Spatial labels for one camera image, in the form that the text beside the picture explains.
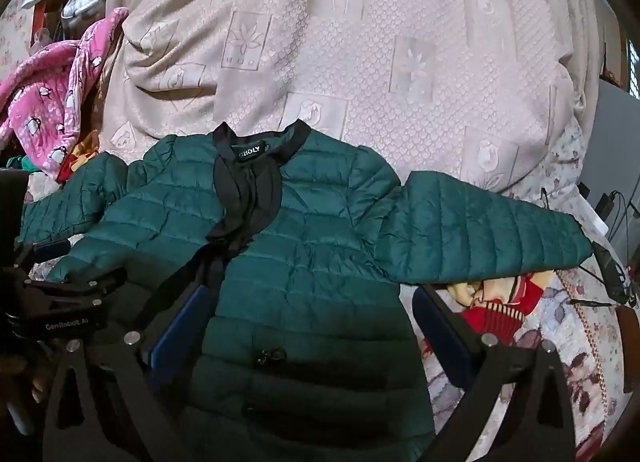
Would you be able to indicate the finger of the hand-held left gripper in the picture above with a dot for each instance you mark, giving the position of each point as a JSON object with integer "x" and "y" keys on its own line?
{"x": 50, "y": 249}
{"x": 75, "y": 287}

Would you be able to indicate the black power adapter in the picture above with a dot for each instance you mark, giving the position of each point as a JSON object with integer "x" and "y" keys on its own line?
{"x": 603, "y": 203}

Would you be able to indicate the red striped sweater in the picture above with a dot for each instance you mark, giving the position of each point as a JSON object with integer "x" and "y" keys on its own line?
{"x": 500, "y": 307}

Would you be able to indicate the green puffer jacket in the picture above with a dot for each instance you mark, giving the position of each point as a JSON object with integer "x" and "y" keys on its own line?
{"x": 310, "y": 262}

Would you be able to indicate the orange patterned cloth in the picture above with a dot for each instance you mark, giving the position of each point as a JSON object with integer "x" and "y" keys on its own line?
{"x": 82, "y": 151}

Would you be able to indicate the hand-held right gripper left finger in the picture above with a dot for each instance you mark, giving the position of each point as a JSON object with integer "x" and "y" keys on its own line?
{"x": 181, "y": 323}

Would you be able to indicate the person's left hand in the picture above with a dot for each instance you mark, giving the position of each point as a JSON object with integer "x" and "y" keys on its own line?
{"x": 34, "y": 384}

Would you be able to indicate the beige embossed bedspread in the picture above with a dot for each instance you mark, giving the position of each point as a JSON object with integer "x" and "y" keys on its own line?
{"x": 325, "y": 41}

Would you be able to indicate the pink penguin print garment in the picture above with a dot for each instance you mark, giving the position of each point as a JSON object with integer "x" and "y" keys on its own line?
{"x": 55, "y": 91}

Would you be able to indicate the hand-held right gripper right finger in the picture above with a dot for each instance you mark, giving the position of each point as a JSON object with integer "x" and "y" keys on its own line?
{"x": 442, "y": 337}

